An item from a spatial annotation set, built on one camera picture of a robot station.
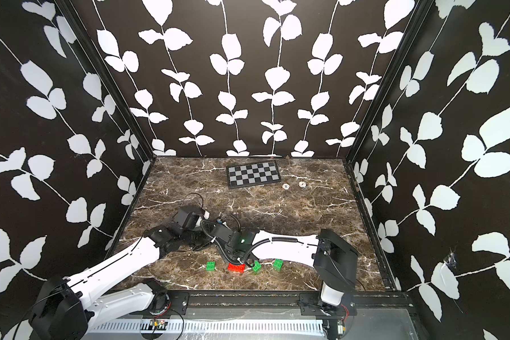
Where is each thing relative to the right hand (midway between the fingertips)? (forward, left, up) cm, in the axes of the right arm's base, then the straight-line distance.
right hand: (224, 245), depth 80 cm
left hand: (+2, 0, +3) cm, 4 cm away
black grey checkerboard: (+41, -9, -6) cm, 42 cm away
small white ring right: (+37, -36, -9) cm, 52 cm away
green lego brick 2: (-7, -13, -5) cm, 15 cm away
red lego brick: (-6, -5, -8) cm, 11 cm away
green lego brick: (-6, +6, -7) cm, 11 cm away
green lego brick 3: (-6, -21, -5) cm, 22 cm away
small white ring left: (+35, -27, -8) cm, 45 cm away
